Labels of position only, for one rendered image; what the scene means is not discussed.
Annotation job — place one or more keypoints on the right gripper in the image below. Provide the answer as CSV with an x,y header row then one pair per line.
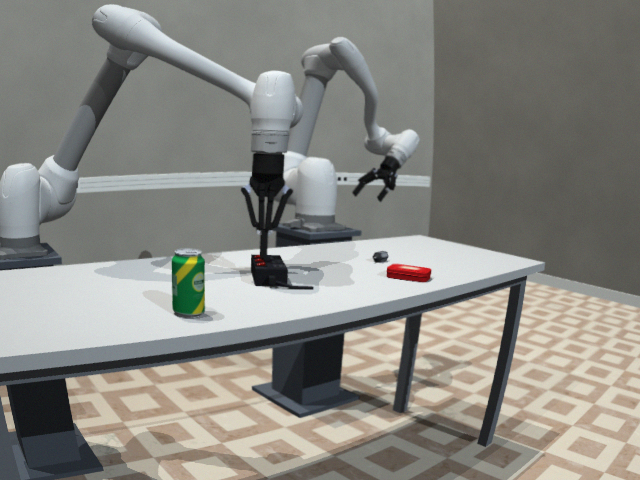
x,y
269,185

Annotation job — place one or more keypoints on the black power strip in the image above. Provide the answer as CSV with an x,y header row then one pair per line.
x,y
275,268

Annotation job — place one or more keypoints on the red rectangular tin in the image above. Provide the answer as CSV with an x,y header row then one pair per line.
x,y
410,273

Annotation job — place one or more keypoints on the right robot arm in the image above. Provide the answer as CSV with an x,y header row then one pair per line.
x,y
30,197

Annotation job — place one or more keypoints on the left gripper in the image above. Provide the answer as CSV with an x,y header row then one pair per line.
x,y
388,166

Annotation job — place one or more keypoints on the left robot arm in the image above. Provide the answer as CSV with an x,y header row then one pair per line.
x,y
314,185

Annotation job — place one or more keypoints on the green drink can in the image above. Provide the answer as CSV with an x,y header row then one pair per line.
x,y
188,283

